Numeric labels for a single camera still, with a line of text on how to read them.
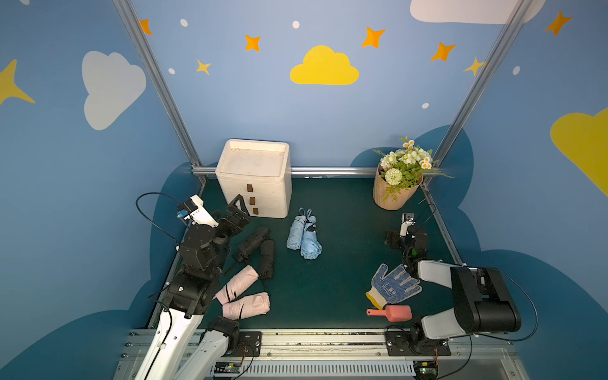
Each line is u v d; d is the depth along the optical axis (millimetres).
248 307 783
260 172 908
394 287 864
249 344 738
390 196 928
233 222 557
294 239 955
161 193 905
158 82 841
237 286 835
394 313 812
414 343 677
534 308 430
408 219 820
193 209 520
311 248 906
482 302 452
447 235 1072
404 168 899
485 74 827
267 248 928
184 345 430
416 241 715
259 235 957
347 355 738
